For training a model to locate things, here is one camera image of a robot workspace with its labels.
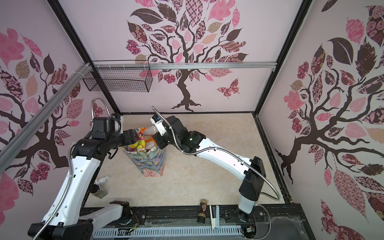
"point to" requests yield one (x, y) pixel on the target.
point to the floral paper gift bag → (151, 163)
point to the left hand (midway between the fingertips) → (131, 137)
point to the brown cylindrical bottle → (202, 211)
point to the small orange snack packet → (149, 142)
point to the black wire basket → (121, 79)
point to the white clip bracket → (215, 222)
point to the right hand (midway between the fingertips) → (154, 132)
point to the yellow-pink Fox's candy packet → (140, 145)
